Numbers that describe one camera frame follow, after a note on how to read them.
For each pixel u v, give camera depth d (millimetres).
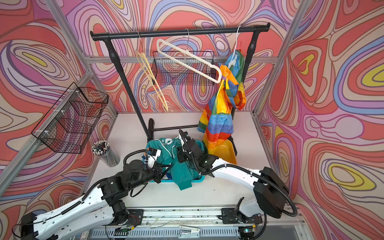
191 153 575
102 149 788
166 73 988
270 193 416
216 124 694
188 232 689
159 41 632
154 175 635
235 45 585
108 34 508
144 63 644
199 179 761
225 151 959
